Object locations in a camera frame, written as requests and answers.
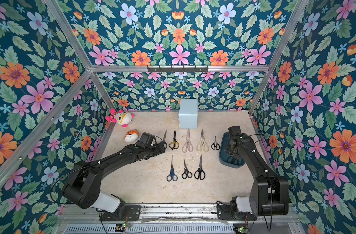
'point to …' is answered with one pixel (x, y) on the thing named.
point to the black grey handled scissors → (200, 173)
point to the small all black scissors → (215, 145)
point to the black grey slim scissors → (187, 173)
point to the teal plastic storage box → (225, 158)
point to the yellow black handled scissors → (174, 144)
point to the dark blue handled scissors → (164, 142)
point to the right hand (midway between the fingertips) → (231, 150)
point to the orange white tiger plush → (131, 136)
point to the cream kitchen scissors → (202, 146)
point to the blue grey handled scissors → (172, 175)
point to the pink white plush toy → (123, 118)
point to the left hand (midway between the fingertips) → (162, 148)
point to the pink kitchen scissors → (187, 145)
